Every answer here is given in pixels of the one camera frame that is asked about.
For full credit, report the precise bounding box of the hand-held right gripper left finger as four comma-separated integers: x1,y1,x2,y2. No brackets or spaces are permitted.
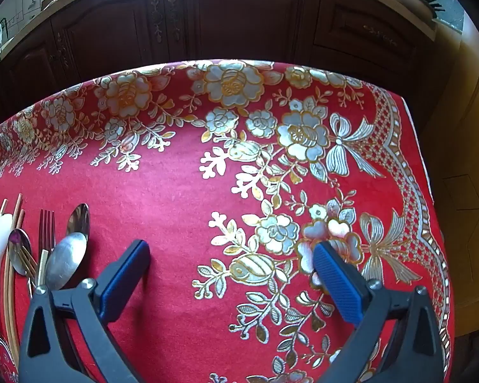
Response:
19,239,151,383

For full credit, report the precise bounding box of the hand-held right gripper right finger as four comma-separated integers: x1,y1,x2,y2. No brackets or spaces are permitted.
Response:
312,241,445,383

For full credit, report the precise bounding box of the large metal spoon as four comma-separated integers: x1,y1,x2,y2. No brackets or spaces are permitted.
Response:
45,232,89,290

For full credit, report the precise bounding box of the metal fork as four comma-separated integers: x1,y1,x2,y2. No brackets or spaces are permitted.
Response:
36,208,57,290

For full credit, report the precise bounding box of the small metal spoon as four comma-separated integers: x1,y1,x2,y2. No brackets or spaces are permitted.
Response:
7,229,38,288

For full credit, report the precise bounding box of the white ceramic spoon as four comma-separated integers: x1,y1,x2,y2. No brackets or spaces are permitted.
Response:
0,213,16,330

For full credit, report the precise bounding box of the red floral tablecloth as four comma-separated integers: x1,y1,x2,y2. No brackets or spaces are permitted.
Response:
0,60,453,383

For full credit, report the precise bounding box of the wooden base cabinet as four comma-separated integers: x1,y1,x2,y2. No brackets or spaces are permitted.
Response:
0,0,444,132

